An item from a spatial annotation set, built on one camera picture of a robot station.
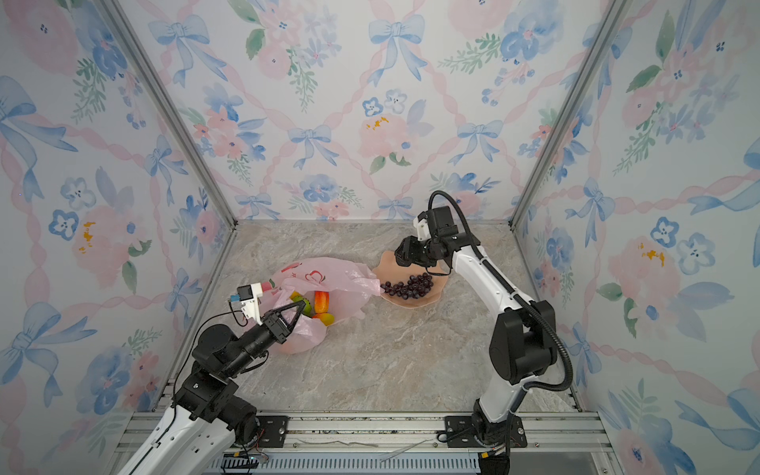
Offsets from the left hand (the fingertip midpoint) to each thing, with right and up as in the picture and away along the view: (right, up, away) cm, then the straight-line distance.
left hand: (305, 304), depth 68 cm
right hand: (+24, +12, +19) cm, 33 cm away
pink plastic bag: (+8, +3, +15) cm, 17 cm away
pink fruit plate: (+20, +5, +32) cm, 38 cm away
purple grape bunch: (+28, +1, +25) cm, 38 cm away
